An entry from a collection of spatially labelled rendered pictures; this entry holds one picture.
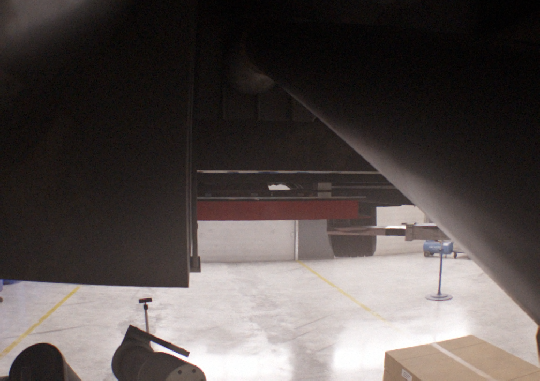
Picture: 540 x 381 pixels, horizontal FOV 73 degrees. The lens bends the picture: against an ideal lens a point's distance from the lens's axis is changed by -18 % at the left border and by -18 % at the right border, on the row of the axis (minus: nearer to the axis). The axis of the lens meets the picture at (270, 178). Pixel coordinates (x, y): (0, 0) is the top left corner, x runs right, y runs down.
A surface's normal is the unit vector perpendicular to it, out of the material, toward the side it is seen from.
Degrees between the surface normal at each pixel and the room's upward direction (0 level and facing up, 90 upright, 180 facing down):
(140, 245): 90
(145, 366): 46
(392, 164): 115
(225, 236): 90
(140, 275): 90
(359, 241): 132
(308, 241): 90
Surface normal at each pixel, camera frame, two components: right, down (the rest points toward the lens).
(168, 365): -0.18, -0.96
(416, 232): -0.45, -0.02
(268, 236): 0.17, -0.02
